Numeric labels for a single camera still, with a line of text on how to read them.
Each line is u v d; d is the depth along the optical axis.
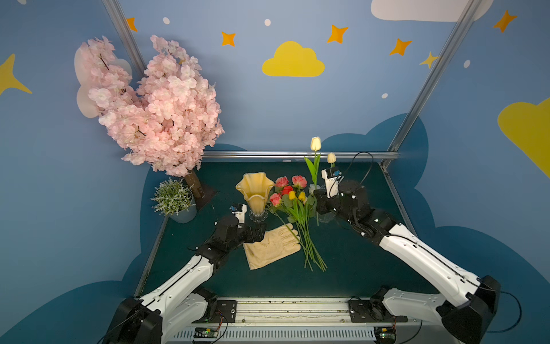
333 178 0.62
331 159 0.86
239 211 0.74
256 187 0.90
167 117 0.60
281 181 1.08
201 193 1.02
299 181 1.08
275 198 1.01
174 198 0.86
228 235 0.62
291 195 1.01
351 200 0.52
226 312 0.75
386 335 0.73
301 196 1.01
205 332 0.72
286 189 1.04
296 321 0.74
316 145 0.67
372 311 0.66
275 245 0.91
